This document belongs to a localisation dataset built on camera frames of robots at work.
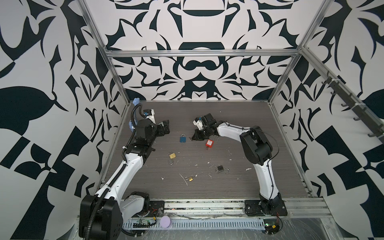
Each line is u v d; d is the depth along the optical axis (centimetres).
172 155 92
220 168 87
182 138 99
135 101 88
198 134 89
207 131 86
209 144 96
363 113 55
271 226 71
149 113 69
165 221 64
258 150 57
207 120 83
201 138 91
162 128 74
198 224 71
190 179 83
